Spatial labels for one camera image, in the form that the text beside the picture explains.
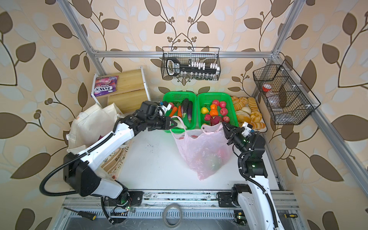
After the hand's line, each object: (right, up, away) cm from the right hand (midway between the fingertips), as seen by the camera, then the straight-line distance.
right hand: (222, 123), depth 67 cm
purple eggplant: (-15, +7, +43) cm, 46 cm away
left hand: (-22, 0, +8) cm, 23 cm away
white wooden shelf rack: (-48, +18, +13) cm, 53 cm away
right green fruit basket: (-2, +16, +48) cm, 51 cm away
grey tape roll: (-28, -43, 0) cm, 51 cm away
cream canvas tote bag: (-71, -1, +13) cm, 72 cm away
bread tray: (+28, +7, +38) cm, 48 cm away
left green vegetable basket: (-20, +7, +42) cm, 48 cm away
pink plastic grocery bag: (-6, -15, +12) cm, 20 cm away
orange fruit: (+3, +6, +39) cm, 39 cm away
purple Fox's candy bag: (-64, +21, +13) cm, 69 cm away
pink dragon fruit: (+2, +1, +30) cm, 30 cm away
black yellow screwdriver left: (-67, -45, +2) cm, 81 cm away
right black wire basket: (+36, +12, +5) cm, 38 cm away
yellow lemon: (-4, +7, +41) cm, 42 cm away
